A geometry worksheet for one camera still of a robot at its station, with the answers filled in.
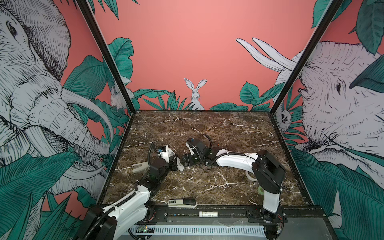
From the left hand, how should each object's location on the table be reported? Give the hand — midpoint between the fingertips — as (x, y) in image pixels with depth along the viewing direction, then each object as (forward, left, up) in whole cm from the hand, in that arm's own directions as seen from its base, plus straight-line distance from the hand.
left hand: (176, 152), depth 84 cm
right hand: (-2, -4, -4) cm, 6 cm away
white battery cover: (-4, +22, -8) cm, 24 cm away
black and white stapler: (-25, -3, -7) cm, 26 cm away
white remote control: (-6, -2, -5) cm, 8 cm away
